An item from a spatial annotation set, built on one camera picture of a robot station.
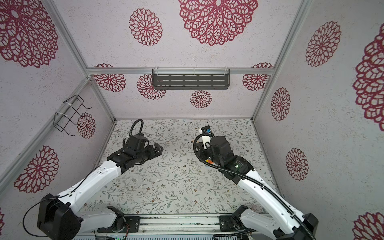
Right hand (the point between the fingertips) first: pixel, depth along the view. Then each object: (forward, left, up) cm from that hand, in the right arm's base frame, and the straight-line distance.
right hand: (198, 141), depth 70 cm
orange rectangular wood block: (-13, -5, +5) cm, 15 cm away
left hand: (+1, +23, -13) cm, 26 cm away
